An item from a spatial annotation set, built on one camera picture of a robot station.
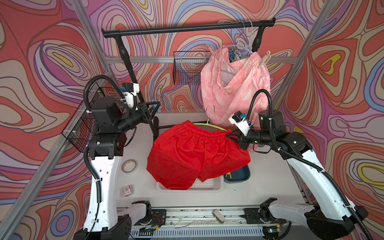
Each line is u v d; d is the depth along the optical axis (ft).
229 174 2.83
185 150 1.95
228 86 2.14
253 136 1.75
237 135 1.85
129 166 2.97
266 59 1.66
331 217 1.24
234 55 2.46
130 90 1.59
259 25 1.89
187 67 3.14
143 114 1.62
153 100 2.79
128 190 2.63
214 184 2.73
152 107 1.86
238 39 2.74
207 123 2.03
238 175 2.84
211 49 2.34
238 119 1.71
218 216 2.39
